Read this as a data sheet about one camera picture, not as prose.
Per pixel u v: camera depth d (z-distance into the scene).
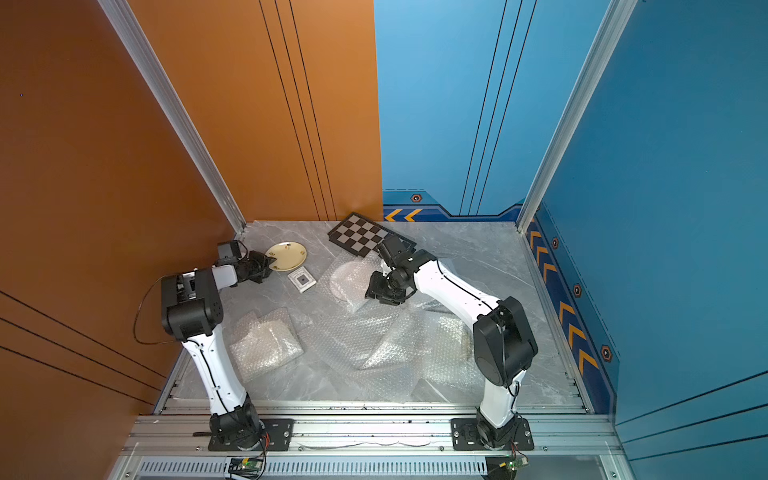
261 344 0.83
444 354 0.83
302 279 1.02
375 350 0.86
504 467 0.70
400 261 0.67
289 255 1.10
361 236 1.12
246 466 0.72
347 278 0.99
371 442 0.74
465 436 0.72
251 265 0.95
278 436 0.73
